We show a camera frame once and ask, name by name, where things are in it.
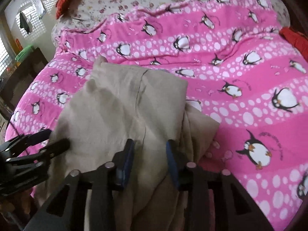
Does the beige jacket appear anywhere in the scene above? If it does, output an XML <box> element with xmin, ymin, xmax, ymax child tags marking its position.
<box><xmin>34</xmin><ymin>57</ymin><xmax>219</xmax><ymax>230</ymax></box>

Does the dark wooden nightstand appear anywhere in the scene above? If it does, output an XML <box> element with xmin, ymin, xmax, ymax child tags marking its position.
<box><xmin>1</xmin><ymin>48</ymin><xmax>48</xmax><ymax>114</ymax></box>

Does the green plastic basin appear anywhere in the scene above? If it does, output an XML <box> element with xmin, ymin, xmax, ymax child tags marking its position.
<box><xmin>15</xmin><ymin>45</ymin><xmax>34</xmax><ymax>63</ymax></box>

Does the dark hanging cloth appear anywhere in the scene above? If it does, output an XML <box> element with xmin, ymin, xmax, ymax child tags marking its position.
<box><xmin>19</xmin><ymin>11</ymin><xmax>32</xmax><ymax>34</ymax></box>

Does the pink penguin blanket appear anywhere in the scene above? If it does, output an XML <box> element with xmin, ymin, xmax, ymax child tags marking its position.
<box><xmin>5</xmin><ymin>0</ymin><xmax>307</xmax><ymax>230</ymax></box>

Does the white paper on window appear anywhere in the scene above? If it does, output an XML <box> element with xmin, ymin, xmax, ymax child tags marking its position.
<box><xmin>30</xmin><ymin>0</ymin><xmax>46</xmax><ymax>20</ymax></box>

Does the red cloth right side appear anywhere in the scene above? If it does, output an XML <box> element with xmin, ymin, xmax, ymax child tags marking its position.
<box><xmin>279</xmin><ymin>27</ymin><xmax>308</xmax><ymax>61</ymax></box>

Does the black cable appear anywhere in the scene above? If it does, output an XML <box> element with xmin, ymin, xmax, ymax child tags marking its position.
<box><xmin>6</xmin><ymin>111</ymin><xmax>32</xmax><ymax>157</ymax></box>

